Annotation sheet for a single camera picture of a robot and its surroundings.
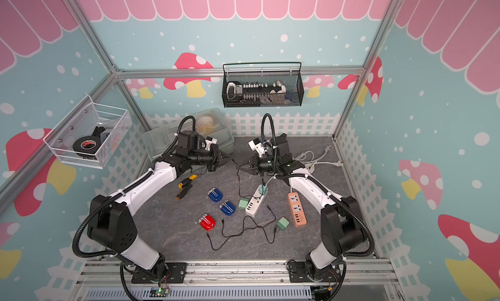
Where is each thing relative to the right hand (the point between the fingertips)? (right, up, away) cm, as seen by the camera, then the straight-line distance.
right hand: (237, 167), depth 75 cm
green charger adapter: (+11, -12, +18) cm, 24 cm away
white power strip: (+7, -17, +16) cm, 25 cm away
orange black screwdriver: (-28, -13, +19) cm, 37 cm away
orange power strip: (+26, -20, +14) cm, 36 cm away
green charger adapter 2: (+1, -18, +16) cm, 24 cm away
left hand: (-2, +3, +3) cm, 5 cm away
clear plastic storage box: (-16, +22, +27) cm, 38 cm away
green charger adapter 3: (+19, -25, +10) cm, 33 cm away
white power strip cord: (+37, +3, +36) cm, 52 cm away
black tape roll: (-54, +8, -5) cm, 55 cm away
